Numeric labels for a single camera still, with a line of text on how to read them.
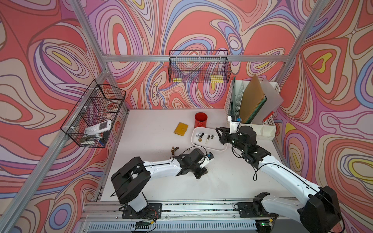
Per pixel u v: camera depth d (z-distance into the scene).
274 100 0.84
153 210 0.73
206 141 1.00
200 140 1.01
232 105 0.91
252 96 1.01
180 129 1.07
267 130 1.01
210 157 0.75
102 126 0.68
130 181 0.44
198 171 0.73
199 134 1.02
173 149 0.96
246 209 0.73
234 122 0.67
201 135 1.03
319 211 0.39
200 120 1.00
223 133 0.71
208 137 1.02
